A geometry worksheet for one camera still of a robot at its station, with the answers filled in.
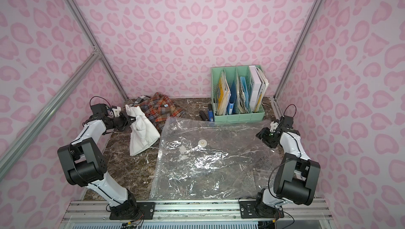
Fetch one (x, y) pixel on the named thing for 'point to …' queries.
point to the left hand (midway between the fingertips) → (135, 116)
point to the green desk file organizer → (238, 93)
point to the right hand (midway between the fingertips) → (259, 134)
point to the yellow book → (223, 94)
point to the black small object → (203, 116)
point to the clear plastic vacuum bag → (200, 159)
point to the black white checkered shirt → (140, 99)
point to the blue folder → (231, 107)
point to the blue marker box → (210, 115)
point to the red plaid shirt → (158, 107)
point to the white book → (259, 84)
